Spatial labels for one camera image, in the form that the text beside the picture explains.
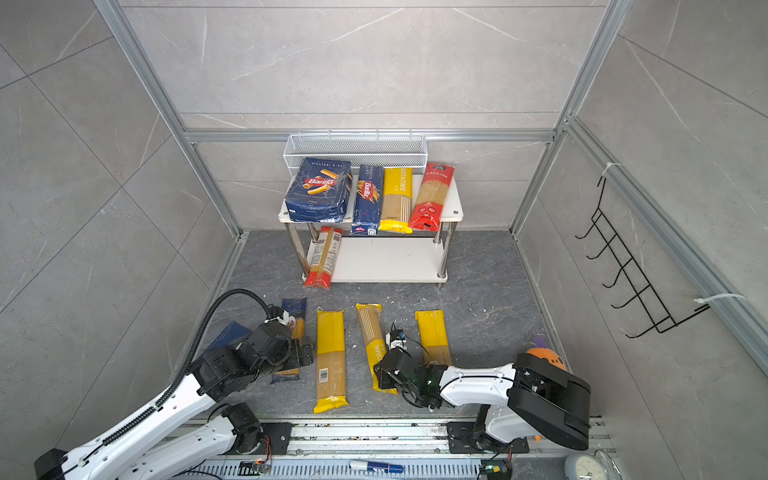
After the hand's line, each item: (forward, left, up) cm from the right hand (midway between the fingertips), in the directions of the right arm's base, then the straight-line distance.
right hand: (375, 368), depth 84 cm
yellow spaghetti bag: (+2, +13, +1) cm, 13 cm away
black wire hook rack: (-2, -59, +30) cm, 67 cm away
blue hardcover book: (+11, +44, 0) cm, 46 cm away
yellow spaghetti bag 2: (+9, -18, -1) cm, 20 cm away
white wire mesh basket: (+61, -6, +32) cm, 69 cm away
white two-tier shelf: (+28, +23, +33) cm, 49 cm away
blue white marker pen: (-23, +3, 0) cm, 23 cm away
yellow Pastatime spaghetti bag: (+14, +2, +3) cm, 15 cm away
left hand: (+3, +18, +12) cm, 22 cm away
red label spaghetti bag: (+34, +17, +9) cm, 39 cm away
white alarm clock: (-24, -49, +2) cm, 55 cm away
